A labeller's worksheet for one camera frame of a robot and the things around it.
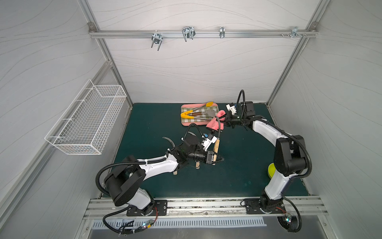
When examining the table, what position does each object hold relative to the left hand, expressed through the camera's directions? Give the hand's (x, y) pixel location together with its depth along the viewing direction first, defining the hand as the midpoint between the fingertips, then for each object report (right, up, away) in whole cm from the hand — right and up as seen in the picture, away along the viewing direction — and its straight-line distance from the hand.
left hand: (223, 161), depth 71 cm
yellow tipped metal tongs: (-20, +23, +40) cm, 51 cm away
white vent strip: (-53, -30, -1) cm, 61 cm away
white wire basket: (-65, +17, -3) cm, 68 cm away
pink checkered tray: (-20, +30, +48) cm, 60 cm away
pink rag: (-3, +18, +16) cm, 24 cm away
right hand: (-1, +20, +17) cm, 27 cm away
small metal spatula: (-1, +25, +41) cm, 48 cm away
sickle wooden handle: (-3, +6, +1) cm, 7 cm away
